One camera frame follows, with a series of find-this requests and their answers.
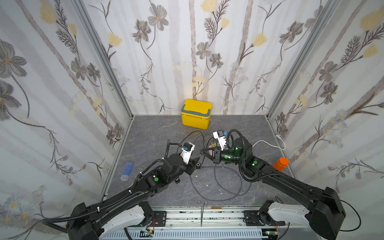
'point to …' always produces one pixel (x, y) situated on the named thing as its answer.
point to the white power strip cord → (272, 145)
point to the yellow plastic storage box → (196, 113)
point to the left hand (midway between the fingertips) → (197, 156)
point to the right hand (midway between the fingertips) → (204, 153)
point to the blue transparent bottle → (127, 171)
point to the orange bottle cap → (282, 163)
